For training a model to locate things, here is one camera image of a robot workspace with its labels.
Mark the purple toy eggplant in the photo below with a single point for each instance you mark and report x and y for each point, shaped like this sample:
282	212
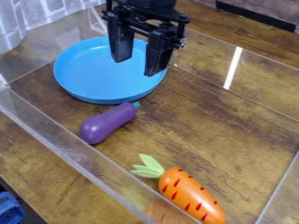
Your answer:
98	127

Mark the white sheer curtain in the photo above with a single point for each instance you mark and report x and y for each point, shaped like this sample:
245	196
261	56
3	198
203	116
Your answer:
23	15

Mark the blue object at corner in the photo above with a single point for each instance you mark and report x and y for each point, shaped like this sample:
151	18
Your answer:
11	209

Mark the clear acrylic enclosure wall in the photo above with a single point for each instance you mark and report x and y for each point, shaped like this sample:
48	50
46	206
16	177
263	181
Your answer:
222	119

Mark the dark wooden furniture edge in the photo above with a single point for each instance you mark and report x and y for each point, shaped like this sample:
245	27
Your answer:
278	23

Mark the orange toy carrot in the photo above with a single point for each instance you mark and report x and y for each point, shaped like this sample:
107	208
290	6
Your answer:
181	188

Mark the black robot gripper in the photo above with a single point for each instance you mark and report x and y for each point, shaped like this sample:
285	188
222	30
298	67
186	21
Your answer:
153	18

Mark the blue round tray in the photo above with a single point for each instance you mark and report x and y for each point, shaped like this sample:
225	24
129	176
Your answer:
95	79

